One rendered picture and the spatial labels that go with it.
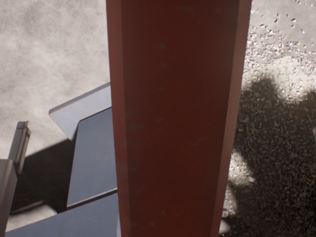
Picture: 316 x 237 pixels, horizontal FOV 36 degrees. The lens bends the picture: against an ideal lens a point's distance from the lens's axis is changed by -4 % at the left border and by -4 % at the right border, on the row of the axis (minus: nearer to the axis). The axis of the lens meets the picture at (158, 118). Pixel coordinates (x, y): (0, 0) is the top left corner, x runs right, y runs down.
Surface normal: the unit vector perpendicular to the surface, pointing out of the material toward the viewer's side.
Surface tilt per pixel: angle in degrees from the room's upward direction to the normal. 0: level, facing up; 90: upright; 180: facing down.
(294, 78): 2
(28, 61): 0
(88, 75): 0
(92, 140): 90
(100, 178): 90
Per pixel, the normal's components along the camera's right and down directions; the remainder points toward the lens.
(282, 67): 0.03, 0.63
